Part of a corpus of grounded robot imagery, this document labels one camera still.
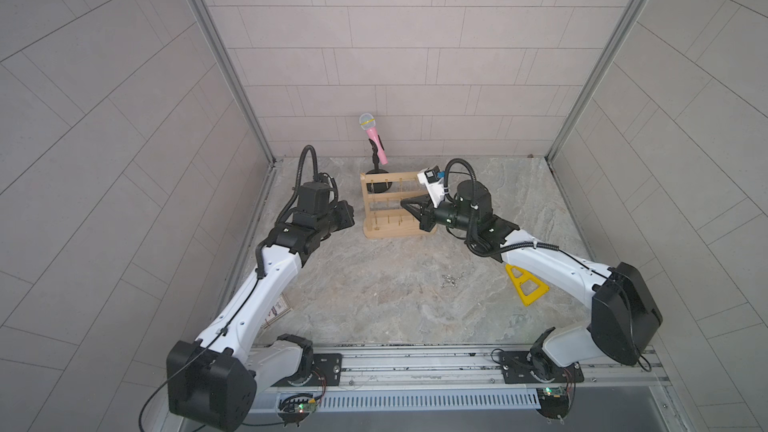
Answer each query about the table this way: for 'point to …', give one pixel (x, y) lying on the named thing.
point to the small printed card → (279, 310)
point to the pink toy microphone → (367, 122)
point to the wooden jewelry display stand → (383, 215)
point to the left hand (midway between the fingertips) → (357, 205)
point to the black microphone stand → (381, 187)
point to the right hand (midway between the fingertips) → (403, 205)
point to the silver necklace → (451, 280)
